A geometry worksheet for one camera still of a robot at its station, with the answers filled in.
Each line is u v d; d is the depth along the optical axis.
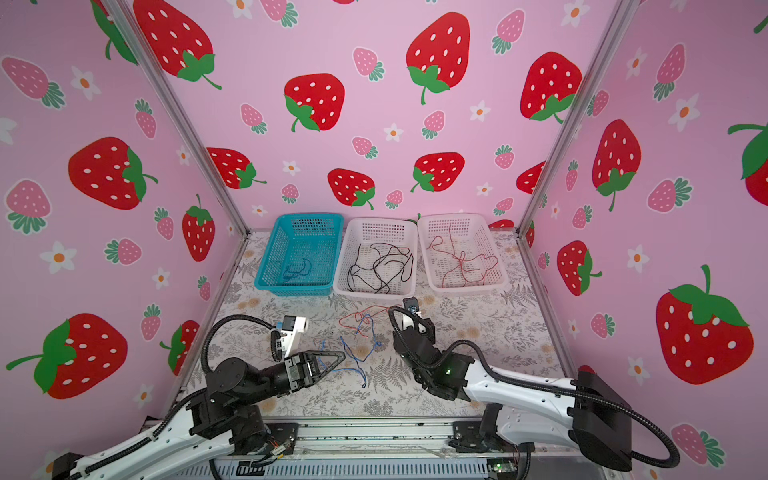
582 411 0.41
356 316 0.81
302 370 0.56
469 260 1.10
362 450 0.73
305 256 1.14
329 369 0.58
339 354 0.58
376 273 1.07
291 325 0.59
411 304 0.65
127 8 0.68
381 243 1.16
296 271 1.08
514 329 0.94
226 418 0.52
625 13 0.68
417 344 0.56
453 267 1.08
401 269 1.07
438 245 1.15
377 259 1.10
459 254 1.10
